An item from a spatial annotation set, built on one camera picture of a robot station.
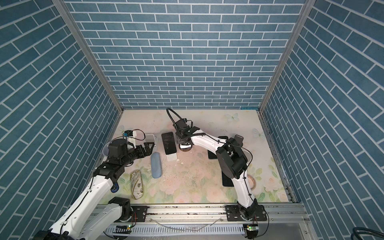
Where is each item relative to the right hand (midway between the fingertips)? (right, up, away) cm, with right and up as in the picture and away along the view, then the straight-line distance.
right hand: (181, 136), depth 95 cm
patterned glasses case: (-23, -24, -14) cm, 36 cm away
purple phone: (-7, -3, -7) cm, 10 cm away
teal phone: (+19, -13, 0) cm, 23 cm away
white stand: (-6, -13, -2) cm, 14 cm away
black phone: (+27, -25, -11) cm, 38 cm away
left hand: (-16, -3, -16) cm, 23 cm away
